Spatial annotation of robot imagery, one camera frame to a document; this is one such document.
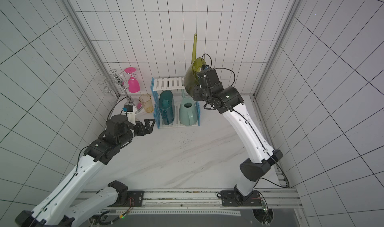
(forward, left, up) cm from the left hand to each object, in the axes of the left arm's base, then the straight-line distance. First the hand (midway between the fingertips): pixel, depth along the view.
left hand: (146, 124), depth 74 cm
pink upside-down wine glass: (+38, +19, -7) cm, 43 cm away
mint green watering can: (+15, -21, -8) cm, 27 cm away
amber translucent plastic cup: (+28, +9, -11) cm, 32 cm away
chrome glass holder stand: (+30, +23, +2) cm, 38 cm away
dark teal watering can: (+17, -8, -6) cm, 19 cm away
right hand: (+10, -23, +15) cm, 29 cm away
